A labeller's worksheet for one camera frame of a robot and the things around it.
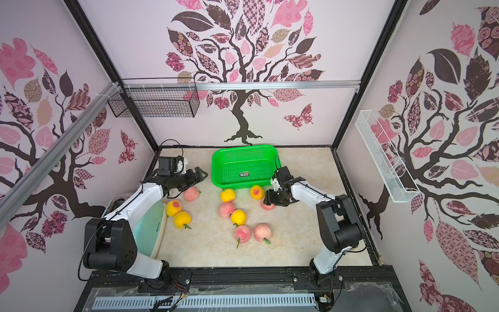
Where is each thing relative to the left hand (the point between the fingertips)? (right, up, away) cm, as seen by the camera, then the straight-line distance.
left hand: (200, 181), depth 88 cm
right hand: (+33, -11, +3) cm, 35 cm away
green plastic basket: (+18, +6, +22) cm, 29 cm away
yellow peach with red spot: (-13, -12, 0) cm, 18 cm away
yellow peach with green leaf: (-8, -17, -2) cm, 19 cm away
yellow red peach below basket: (+26, -6, +5) cm, 28 cm away
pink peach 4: (+20, -22, -9) cm, 31 cm away
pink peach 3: (+12, -13, -1) cm, 18 cm away
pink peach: (-5, -7, +4) cm, 9 cm away
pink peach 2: (+31, -13, +2) cm, 34 cm away
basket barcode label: (+20, +2, +19) cm, 27 cm away
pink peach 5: (+29, -21, -7) cm, 37 cm away
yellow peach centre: (+18, -16, -3) cm, 25 cm away
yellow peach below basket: (+13, -7, +4) cm, 15 cm away
